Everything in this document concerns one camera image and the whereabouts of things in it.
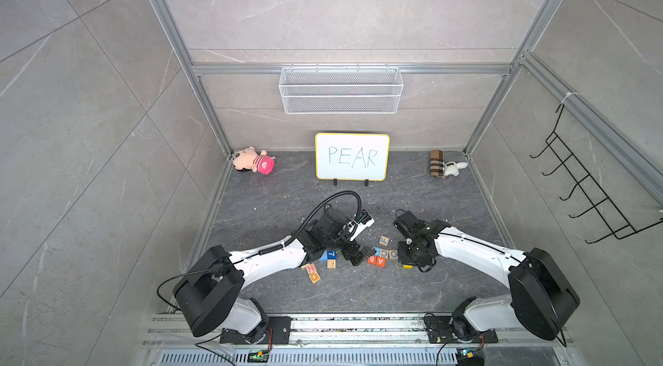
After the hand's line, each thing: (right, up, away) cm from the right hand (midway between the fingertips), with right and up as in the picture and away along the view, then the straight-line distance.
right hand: (407, 259), depth 86 cm
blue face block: (-9, +2, +2) cm, 10 cm away
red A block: (-9, -1, 0) cm, 9 cm away
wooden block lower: (-26, -1, 0) cm, 26 cm away
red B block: (-12, 0, 0) cm, 12 cm away
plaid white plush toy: (+21, +31, +25) cm, 45 cm away
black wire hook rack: (+42, +17, -27) cm, 53 cm away
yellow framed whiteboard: (-20, +36, +18) cm, 45 cm away
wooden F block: (-7, +5, +5) cm, 10 cm away
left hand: (-13, +9, -6) cm, 17 cm away
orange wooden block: (-31, -5, -4) cm, 32 cm away
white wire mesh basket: (-22, +62, +15) cm, 68 cm away
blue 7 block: (-26, +1, +2) cm, 26 cm away
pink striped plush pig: (-62, +36, +22) cm, 75 cm away
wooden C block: (-7, +1, +2) cm, 8 cm away
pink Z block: (-33, -2, -2) cm, 33 cm away
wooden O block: (-4, +1, +1) cm, 5 cm away
